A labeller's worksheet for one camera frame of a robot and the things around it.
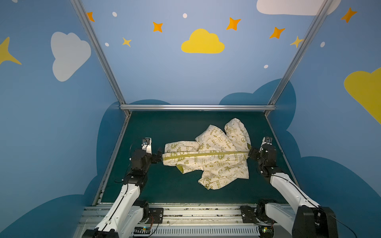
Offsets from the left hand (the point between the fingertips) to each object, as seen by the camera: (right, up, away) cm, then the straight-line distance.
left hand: (150, 146), depth 83 cm
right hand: (+65, -1, +4) cm, 65 cm away
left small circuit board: (-2, -42, -10) cm, 43 cm away
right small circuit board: (+61, -42, -10) cm, 75 cm away
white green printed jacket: (+42, -7, +7) cm, 43 cm away
